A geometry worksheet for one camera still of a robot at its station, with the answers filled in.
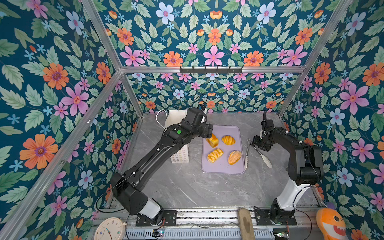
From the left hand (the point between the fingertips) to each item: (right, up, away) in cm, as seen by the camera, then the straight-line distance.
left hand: (208, 125), depth 74 cm
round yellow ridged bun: (+14, -9, +24) cm, 30 cm away
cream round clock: (-46, -49, -5) cm, 67 cm away
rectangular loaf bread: (+4, -10, +22) cm, 24 cm away
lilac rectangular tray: (+10, -25, +17) cm, 32 cm away
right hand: (+35, -12, +22) cm, 43 cm away
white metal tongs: (+37, -22, +19) cm, 47 cm away
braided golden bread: (+4, -18, +17) cm, 25 cm away
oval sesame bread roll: (+16, -19, +16) cm, 30 cm away
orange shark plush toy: (+54, -44, -9) cm, 70 cm away
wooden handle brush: (+17, -47, -5) cm, 50 cm away
